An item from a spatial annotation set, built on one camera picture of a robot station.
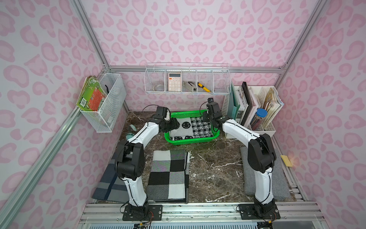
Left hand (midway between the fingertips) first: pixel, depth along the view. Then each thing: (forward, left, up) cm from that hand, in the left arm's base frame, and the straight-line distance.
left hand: (175, 122), depth 95 cm
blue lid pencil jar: (0, -57, -3) cm, 57 cm away
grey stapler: (+21, -10, +14) cm, 27 cm away
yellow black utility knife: (+19, -20, +12) cm, 31 cm away
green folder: (-2, -34, +16) cm, 38 cm away
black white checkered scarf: (-34, +3, -11) cm, 36 cm away
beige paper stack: (+4, -62, +12) cm, 63 cm away
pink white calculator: (+21, +1, +17) cm, 27 cm away
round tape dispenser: (+21, +12, +12) cm, 27 cm away
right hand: (+6, -20, +3) cm, 21 cm away
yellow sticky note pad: (-21, -74, -17) cm, 79 cm away
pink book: (+3, -50, +12) cm, 52 cm away
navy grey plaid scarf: (-38, +34, -11) cm, 52 cm away
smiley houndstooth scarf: (+2, -11, -9) cm, 14 cm away
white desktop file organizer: (-2, -45, +16) cm, 48 cm away
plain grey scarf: (-40, -58, -9) cm, 71 cm away
